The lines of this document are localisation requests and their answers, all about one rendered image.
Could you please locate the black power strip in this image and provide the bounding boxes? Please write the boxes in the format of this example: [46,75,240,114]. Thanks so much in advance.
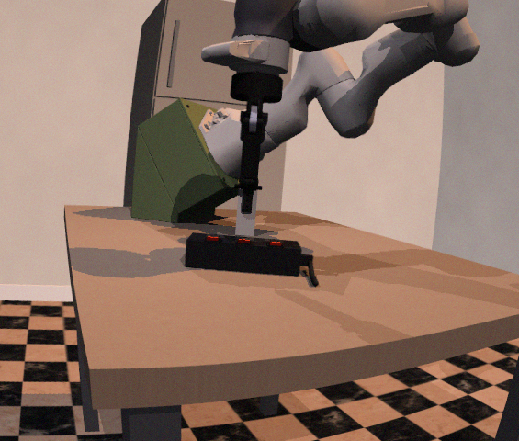
[186,232,319,287]

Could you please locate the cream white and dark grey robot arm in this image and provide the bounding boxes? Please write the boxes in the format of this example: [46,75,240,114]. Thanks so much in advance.
[199,0,480,178]

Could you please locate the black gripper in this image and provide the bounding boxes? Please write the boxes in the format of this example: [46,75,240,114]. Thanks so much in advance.
[231,71,283,236]

